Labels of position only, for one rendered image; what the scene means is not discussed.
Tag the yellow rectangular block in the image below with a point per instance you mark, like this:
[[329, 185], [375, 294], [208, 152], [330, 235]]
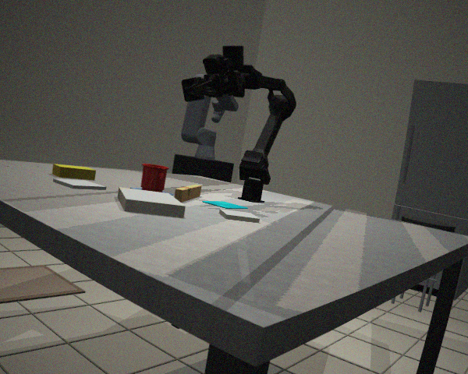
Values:
[[68, 171]]

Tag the tan rectangular block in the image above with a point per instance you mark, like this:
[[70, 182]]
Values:
[[188, 192]]

